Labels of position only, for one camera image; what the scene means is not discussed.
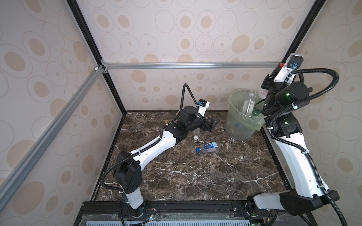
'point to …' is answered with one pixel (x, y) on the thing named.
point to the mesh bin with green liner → (242, 120)
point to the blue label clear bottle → (210, 147)
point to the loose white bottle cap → (195, 137)
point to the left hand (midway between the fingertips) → (218, 116)
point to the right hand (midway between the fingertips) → (286, 66)
